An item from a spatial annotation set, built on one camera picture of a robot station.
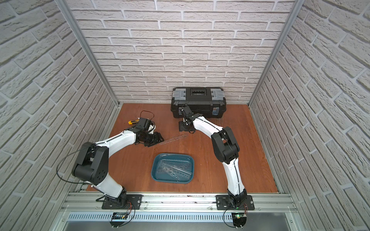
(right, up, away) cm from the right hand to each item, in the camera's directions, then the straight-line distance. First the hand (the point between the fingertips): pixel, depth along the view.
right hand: (185, 127), depth 99 cm
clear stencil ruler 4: (-6, -26, -16) cm, 31 cm away
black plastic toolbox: (+17, +18, -1) cm, 25 cm away
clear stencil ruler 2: (+1, -28, -16) cm, 33 cm away
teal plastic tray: (-11, -28, -19) cm, 35 cm away
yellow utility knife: (-40, +3, +8) cm, 41 cm away
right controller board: (+28, -45, -29) cm, 60 cm away
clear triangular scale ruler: (-4, -24, -14) cm, 28 cm away
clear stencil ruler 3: (+2, -23, -14) cm, 27 cm away
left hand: (-14, -7, -8) cm, 18 cm away
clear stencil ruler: (-8, -8, -1) cm, 11 cm away
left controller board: (-33, -44, -27) cm, 61 cm away
